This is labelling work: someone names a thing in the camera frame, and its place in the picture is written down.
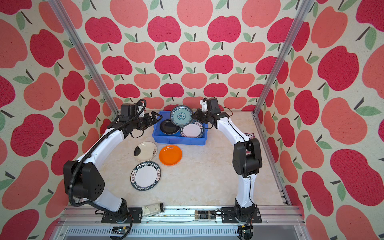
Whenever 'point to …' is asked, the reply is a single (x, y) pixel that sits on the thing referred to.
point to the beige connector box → (152, 209)
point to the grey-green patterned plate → (181, 115)
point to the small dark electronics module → (205, 214)
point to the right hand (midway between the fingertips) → (194, 114)
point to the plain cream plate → (145, 151)
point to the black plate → (167, 127)
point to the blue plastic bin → (160, 138)
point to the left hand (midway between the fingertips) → (160, 120)
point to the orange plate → (170, 155)
